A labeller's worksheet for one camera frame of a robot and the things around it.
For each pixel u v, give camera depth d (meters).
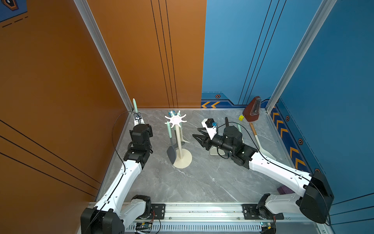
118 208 0.42
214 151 0.65
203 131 0.70
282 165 0.48
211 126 0.59
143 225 0.72
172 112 0.64
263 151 0.95
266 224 0.72
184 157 0.92
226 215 0.74
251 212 0.72
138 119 0.62
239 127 1.08
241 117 1.12
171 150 0.81
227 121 1.11
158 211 0.74
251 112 1.09
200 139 0.64
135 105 0.73
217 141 0.62
